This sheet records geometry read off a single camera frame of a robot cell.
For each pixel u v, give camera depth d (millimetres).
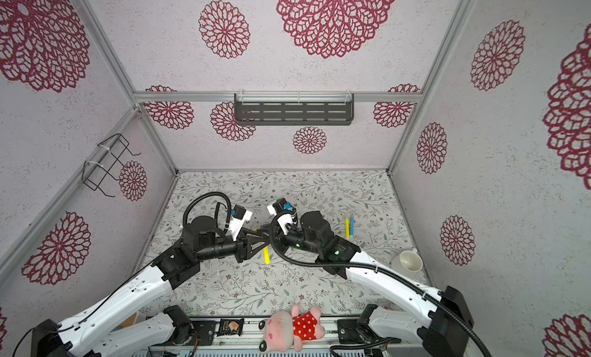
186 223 532
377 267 473
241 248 593
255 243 660
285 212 575
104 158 765
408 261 871
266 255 693
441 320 392
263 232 660
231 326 744
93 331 409
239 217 611
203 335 734
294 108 949
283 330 681
